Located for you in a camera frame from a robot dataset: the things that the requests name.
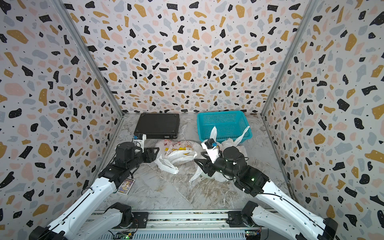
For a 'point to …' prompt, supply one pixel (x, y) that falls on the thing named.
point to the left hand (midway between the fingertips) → (156, 148)
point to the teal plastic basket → (230, 125)
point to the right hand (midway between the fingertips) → (198, 157)
